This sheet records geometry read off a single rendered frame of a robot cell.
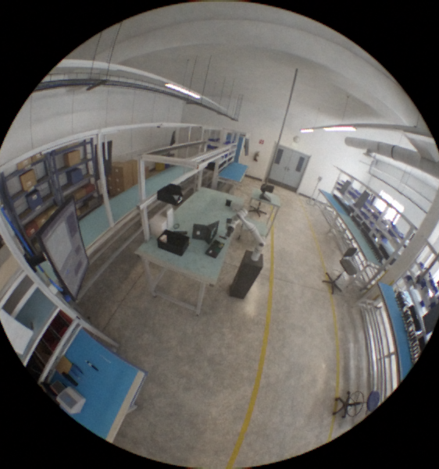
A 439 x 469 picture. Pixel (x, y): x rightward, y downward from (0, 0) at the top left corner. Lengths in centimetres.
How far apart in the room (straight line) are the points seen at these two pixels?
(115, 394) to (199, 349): 130
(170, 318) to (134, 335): 58
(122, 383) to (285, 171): 850
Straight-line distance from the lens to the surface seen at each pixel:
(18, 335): 129
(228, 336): 235
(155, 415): 235
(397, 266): 439
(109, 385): 143
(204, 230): 175
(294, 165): 822
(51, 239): 76
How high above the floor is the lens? 222
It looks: 38 degrees down
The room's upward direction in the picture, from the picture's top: 13 degrees clockwise
